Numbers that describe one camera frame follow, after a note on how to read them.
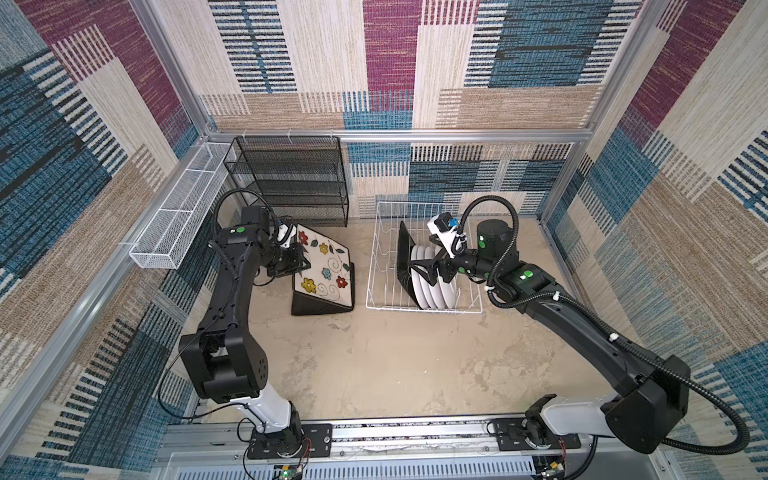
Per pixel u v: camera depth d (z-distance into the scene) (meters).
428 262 0.64
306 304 0.89
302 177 1.08
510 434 0.73
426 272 0.64
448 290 0.87
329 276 0.87
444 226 0.60
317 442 0.73
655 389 0.39
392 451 0.73
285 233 0.70
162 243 0.91
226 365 0.44
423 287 0.85
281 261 0.70
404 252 0.87
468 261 0.62
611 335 0.44
